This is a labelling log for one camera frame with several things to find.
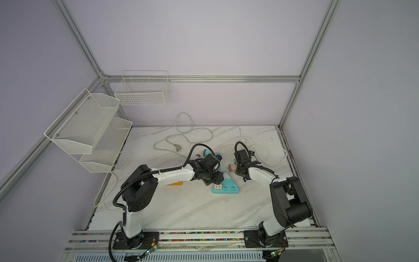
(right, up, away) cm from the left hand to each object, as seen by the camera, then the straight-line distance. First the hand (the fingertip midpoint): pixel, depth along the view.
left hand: (218, 179), depth 90 cm
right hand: (+15, +4, +4) cm, 16 cm away
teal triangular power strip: (+6, -4, -2) cm, 7 cm away
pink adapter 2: (+8, +5, +6) cm, 12 cm away
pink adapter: (0, -3, -6) cm, 7 cm away
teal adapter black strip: (-7, +14, +14) cm, 21 cm away
